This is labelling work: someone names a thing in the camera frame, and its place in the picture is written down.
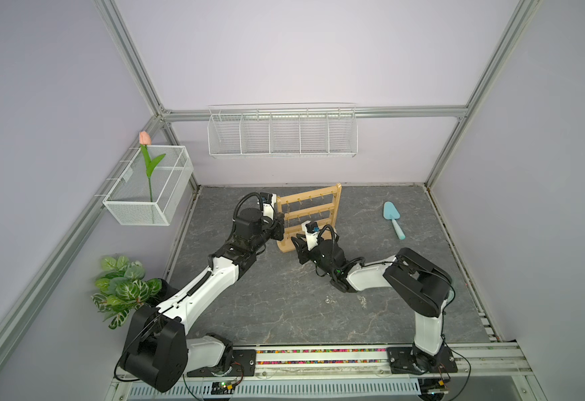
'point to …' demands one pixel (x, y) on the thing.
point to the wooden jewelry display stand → (320, 205)
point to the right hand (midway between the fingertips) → (294, 236)
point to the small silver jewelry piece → (363, 301)
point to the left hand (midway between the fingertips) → (284, 215)
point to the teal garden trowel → (390, 213)
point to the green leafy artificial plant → (123, 289)
